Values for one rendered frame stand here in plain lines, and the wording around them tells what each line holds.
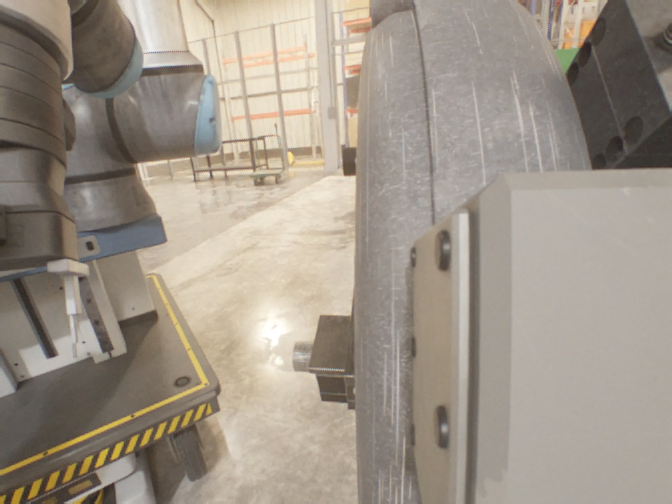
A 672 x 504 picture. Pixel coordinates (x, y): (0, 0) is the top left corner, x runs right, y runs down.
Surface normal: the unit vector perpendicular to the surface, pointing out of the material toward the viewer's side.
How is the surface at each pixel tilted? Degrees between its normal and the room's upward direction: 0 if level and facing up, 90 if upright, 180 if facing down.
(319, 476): 0
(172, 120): 97
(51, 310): 90
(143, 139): 115
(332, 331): 13
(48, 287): 90
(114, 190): 70
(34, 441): 0
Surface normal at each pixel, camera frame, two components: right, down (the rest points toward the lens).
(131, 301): 0.56, 0.27
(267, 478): -0.07, -0.92
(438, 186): -0.60, -0.15
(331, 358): -0.11, -0.81
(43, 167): 0.98, -0.04
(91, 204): 0.26, 0.00
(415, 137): -0.26, -0.29
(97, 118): 0.16, 0.25
